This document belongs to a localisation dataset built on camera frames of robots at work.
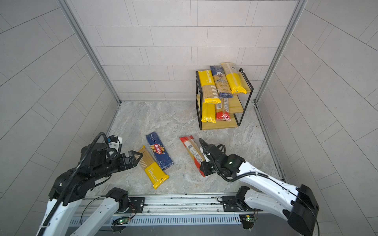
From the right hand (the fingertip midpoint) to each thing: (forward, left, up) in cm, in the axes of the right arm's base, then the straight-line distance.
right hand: (202, 169), depth 75 cm
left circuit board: (-19, +38, -4) cm, 43 cm away
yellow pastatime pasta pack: (+1, +26, -5) cm, 26 cm away
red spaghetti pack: (+8, +4, +5) cm, 10 cm away
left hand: (+2, +28, +15) cm, 32 cm away
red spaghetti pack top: (+30, -15, +12) cm, 35 cm away
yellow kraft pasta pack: (+29, -6, +11) cm, 31 cm away
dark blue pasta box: (+14, +25, -4) cm, 28 cm away
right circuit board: (-22, -20, -9) cm, 31 cm away
